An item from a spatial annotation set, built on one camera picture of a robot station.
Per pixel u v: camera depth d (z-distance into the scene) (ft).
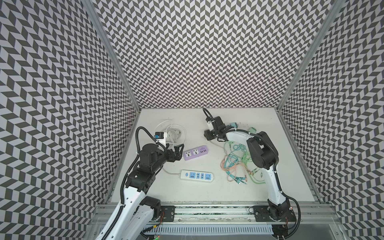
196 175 2.71
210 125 2.92
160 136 2.07
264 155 1.87
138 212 1.93
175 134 3.26
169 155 2.11
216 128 2.69
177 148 2.14
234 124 3.45
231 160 2.99
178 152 2.14
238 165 2.85
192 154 2.99
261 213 2.40
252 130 3.43
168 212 2.38
